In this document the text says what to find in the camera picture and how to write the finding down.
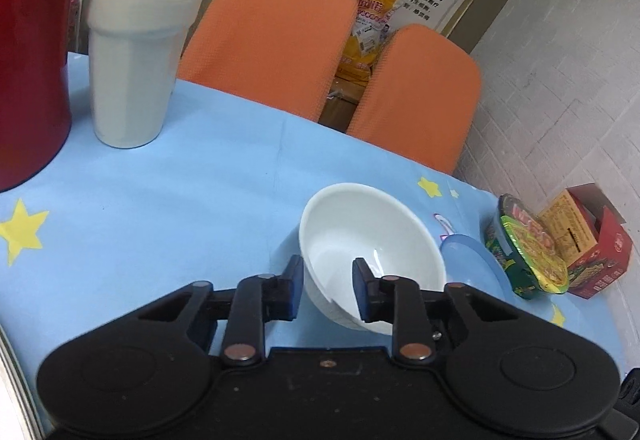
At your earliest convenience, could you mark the white ceramic bowl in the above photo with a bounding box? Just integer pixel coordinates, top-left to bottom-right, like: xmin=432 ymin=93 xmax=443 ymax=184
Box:
xmin=298 ymin=183 xmax=446 ymax=336

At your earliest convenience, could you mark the blue plastic bowl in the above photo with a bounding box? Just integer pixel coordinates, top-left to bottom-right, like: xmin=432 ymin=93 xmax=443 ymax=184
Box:
xmin=440 ymin=234 xmax=514 ymax=302

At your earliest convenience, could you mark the blue cartoon tablecloth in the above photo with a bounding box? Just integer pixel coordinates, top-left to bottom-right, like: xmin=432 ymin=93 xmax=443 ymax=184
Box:
xmin=1 ymin=56 xmax=639 ymax=439

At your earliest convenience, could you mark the green instant noodle cup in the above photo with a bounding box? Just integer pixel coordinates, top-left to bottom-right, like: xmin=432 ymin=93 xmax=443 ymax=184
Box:
xmin=484 ymin=194 xmax=570 ymax=299

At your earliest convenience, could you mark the red cardboard food box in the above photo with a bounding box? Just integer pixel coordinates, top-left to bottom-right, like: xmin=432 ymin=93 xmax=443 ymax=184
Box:
xmin=539 ymin=183 xmax=634 ymax=299

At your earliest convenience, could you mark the right orange chair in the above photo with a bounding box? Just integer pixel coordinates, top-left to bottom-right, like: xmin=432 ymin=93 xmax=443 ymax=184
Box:
xmin=347 ymin=24 xmax=482 ymax=174

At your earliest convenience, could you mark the orange chair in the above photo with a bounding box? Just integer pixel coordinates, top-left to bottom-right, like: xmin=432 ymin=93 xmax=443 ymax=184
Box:
xmin=177 ymin=0 xmax=357 ymax=121
xmin=347 ymin=24 xmax=482 ymax=174

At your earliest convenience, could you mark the left orange chair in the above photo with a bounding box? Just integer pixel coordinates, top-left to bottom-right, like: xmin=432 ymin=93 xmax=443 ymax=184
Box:
xmin=177 ymin=0 xmax=357 ymax=121

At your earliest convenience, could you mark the yellow snack bag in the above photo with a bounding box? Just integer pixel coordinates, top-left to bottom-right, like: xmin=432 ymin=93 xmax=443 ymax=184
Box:
xmin=335 ymin=0 xmax=400 ymax=86

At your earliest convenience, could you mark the white travel cup with lid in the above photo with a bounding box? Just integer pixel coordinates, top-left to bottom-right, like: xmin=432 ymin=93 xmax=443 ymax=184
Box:
xmin=87 ymin=0 xmax=203 ymax=148

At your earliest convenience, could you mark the red thermos jug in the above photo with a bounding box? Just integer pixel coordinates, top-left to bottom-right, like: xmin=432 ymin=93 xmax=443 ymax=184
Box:
xmin=1 ymin=0 xmax=72 ymax=191

